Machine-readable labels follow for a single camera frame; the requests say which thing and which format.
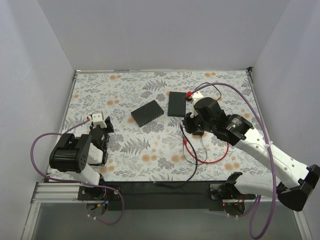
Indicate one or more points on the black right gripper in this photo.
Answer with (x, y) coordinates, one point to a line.
(189, 124)

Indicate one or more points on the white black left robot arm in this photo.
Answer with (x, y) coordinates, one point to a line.
(76, 156)

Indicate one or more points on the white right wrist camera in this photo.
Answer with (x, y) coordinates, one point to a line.
(193, 97)

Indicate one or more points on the floral patterned table mat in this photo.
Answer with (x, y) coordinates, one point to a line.
(155, 152)

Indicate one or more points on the black network switch with ports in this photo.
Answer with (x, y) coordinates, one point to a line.
(147, 113)

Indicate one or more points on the black power adapter brick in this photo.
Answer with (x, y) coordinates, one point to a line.
(198, 133)

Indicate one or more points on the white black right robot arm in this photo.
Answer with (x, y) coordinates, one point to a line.
(297, 180)

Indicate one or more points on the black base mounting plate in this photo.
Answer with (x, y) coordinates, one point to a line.
(145, 195)

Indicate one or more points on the black rectangular box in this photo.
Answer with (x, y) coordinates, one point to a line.
(176, 104)

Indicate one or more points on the aluminium frame rail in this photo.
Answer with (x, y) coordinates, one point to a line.
(63, 192)

